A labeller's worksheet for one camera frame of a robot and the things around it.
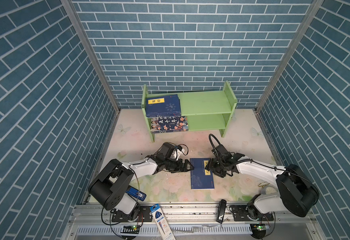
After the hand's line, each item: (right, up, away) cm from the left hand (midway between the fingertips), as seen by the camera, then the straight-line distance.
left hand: (188, 169), depth 83 cm
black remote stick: (+15, -17, -11) cm, 25 cm away
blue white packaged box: (-13, -22, -14) cm, 29 cm away
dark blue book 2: (+7, -6, +2) cm, 9 cm away
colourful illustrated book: (-12, +25, +9) cm, 29 cm away
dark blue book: (-11, +36, -2) cm, 38 cm away
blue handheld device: (-28, -10, -6) cm, 30 cm away
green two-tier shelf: (+10, +33, +2) cm, 35 cm away
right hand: (+10, -1, +4) cm, 11 cm away
